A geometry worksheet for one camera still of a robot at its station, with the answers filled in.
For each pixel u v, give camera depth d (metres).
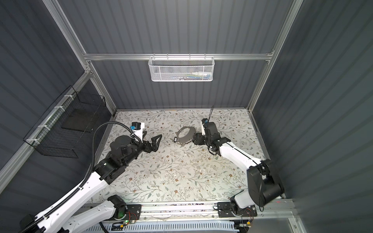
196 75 0.93
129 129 0.58
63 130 0.72
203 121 0.79
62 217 0.41
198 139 0.79
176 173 0.87
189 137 1.03
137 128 0.59
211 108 1.18
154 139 0.63
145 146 0.62
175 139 1.02
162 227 0.77
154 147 0.64
